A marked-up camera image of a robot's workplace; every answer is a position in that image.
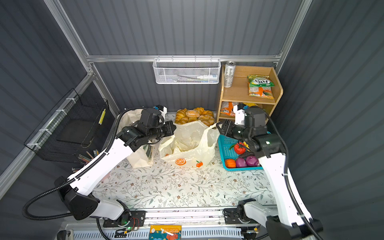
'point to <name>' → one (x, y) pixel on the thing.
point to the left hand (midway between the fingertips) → (177, 126)
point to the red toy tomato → (239, 150)
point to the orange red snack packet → (227, 108)
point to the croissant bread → (180, 117)
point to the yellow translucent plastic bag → (192, 145)
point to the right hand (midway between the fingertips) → (222, 126)
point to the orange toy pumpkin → (230, 163)
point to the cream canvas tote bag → (144, 157)
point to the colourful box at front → (165, 232)
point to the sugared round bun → (192, 113)
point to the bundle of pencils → (86, 158)
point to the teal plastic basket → (225, 143)
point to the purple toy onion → (251, 161)
